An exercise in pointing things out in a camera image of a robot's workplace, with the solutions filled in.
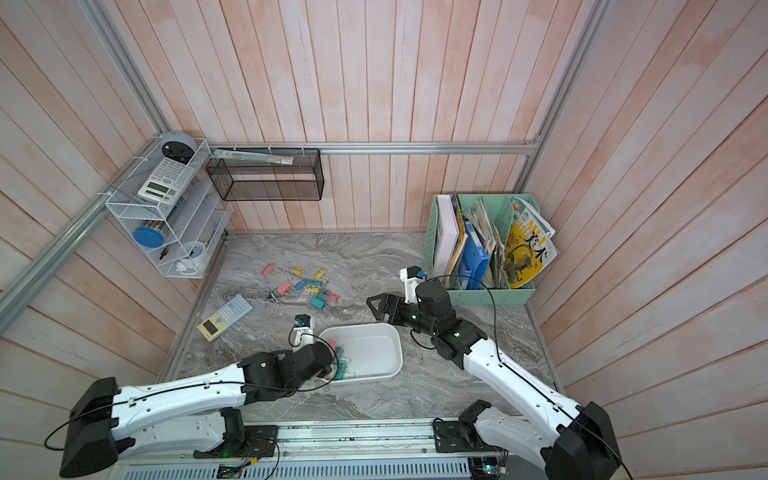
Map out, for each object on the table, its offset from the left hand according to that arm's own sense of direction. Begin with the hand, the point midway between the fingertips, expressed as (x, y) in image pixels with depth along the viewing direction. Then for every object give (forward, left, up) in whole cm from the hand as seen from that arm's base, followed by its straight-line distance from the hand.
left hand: (322, 352), depth 79 cm
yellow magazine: (+31, -63, +10) cm, 71 cm away
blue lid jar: (+22, +45, +21) cm, 55 cm away
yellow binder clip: (+34, +15, -9) cm, 38 cm away
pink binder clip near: (+27, +18, -10) cm, 34 cm away
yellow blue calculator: (+15, +35, -9) cm, 39 cm away
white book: (+29, -34, +16) cm, 48 cm away
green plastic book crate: (+38, -50, +16) cm, 64 cm away
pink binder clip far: (+34, +25, -9) cm, 44 cm away
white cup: (+22, +38, +14) cm, 46 cm away
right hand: (+9, -15, +11) cm, 21 cm away
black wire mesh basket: (+59, +34, +12) cm, 69 cm away
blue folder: (+24, -43, +11) cm, 51 cm away
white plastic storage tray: (+4, -14, -9) cm, 17 cm away
